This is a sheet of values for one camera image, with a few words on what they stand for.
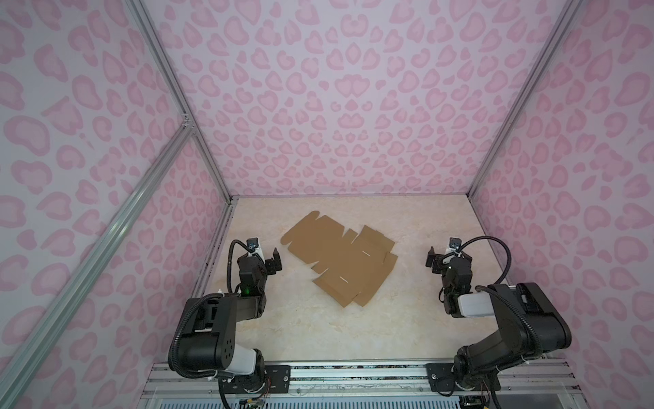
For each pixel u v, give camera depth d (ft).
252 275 2.27
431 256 2.81
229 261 2.10
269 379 2.36
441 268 2.68
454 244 2.59
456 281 2.32
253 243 2.57
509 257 2.27
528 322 1.43
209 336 1.46
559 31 2.37
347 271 3.14
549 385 2.38
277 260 2.77
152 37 2.38
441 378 2.41
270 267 2.74
